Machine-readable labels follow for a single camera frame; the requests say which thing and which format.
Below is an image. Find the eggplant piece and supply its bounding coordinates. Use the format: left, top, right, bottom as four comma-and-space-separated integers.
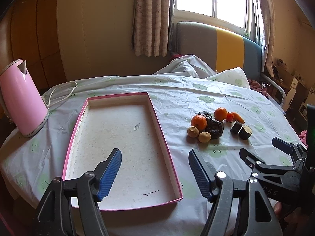
230, 120, 243, 134
239, 125, 253, 141

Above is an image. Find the small orange carrot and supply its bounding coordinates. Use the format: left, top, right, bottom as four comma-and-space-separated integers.
233, 112, 245, 124

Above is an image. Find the red tomato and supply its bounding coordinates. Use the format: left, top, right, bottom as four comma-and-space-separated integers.
225, 112, 234, 122

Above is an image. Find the dark wrinkled fruit front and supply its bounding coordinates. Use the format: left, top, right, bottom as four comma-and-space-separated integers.
205, 119, 224, 139

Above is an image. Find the dark wrinkled fruit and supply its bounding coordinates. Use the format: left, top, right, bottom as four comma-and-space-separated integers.
198, 111, 212, 120
205, 119, 224, 139

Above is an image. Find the small brown potato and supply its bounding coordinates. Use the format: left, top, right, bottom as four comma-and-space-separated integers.
198, 131, 211, 143
187, 126, 200, 138

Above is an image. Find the large orange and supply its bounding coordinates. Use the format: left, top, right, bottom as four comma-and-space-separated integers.
191, 114, 207, 131

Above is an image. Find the person right hand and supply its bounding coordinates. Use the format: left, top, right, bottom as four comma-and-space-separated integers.
273, 201, 282, 216

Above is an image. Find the cluttered side shelf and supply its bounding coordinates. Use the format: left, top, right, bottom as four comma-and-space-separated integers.
273, 59, 314, 134

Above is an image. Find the pink rimmed white tray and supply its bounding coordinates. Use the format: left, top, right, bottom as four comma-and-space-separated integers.
62, 92, 183, 211

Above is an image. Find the white cloud print tablecloth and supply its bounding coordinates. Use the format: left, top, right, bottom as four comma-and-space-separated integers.
0, 54, 307, 236

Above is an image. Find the pink blanket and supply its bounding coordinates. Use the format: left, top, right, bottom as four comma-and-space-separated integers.
248, 78, 308, 147

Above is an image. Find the white cloud print pillow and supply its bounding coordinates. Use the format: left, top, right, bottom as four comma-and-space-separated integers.
206, 67, 250, 89

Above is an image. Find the pink electric kettle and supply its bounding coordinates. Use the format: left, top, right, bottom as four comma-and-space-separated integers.
1, 59, 49, 137

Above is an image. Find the grey yellow blue headboard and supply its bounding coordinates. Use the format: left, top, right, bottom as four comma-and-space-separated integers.
176, 21, 262, 81

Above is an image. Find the right patterned curtain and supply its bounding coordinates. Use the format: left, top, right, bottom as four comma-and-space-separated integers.
256, 0, 275, 78

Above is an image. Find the patterned curtain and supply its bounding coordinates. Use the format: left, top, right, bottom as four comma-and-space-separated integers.
256, 0, 275, 78
132, 0, 170, 57

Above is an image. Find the left patterned curtain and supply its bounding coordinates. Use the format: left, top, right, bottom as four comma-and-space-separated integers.
132, 0, 170, 57

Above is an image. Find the metal bed rail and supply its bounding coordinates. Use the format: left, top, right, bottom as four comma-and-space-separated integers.
260, 73, 286, 107

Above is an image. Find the white kettle power cord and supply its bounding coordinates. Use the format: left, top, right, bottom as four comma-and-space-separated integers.
42, 80, 79, 109

